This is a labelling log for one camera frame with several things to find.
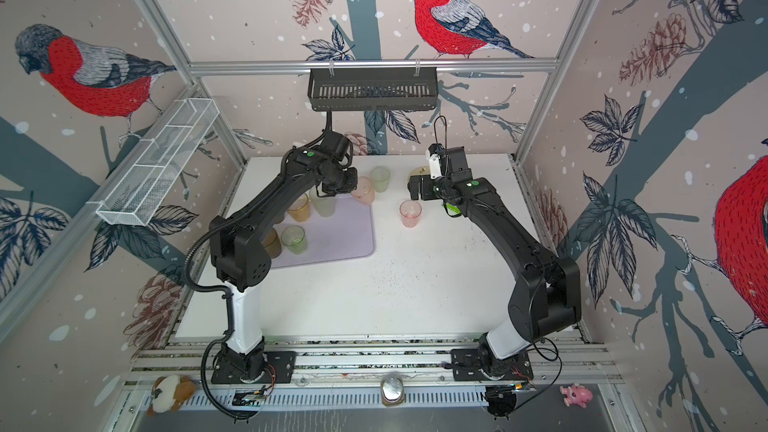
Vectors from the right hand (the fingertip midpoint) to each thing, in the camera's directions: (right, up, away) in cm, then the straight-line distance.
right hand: (421, 185), depth 85 cm
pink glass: (-16, -2, -2) cm, 17 cm away
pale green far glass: (-13, +3, +26) cm, 29 cm away
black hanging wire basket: (-15, +34, +21) cm, 43 cm away
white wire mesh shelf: (-70, -2, -14) cm, 71 cm away
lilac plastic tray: (-23, -16, +13) cm, 31 cm away
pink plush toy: (+34, -48, -18) cm, 62 cm away
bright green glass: (-38, -16, +3) cm, 42 cm away
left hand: (-20, 0, +3) cm, 20 cm away
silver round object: (-8, -44, -22) cm, 50 cm away
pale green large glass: (-32, -7, +15) cm, 36 cm away
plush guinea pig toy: (-61, -49, -17) cm, 80 cm away
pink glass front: (-2, -9, +17) cm, 20 cm away
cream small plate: (+3, +5, +32) cm, 33 cm away
